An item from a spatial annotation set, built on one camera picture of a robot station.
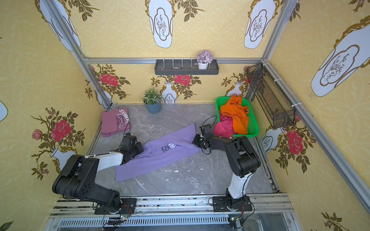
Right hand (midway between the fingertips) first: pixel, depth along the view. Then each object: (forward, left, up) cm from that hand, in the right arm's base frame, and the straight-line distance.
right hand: (193, 142), depth 98 cm
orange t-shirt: (+25, -30, +8) cm, 40 cm away
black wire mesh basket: (+11, -49, +23) cm, 56 cm away
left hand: (-5, +33, 0) cm, 34 cm away
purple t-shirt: (-8, +22, 0) cm, 23 cm away
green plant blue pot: (+26, +31, +14) cm, 42 cm away
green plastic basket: (+12, -41, +5) cm, 43 cm away
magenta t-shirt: (+6, -20, +9) cm, 23 cm away
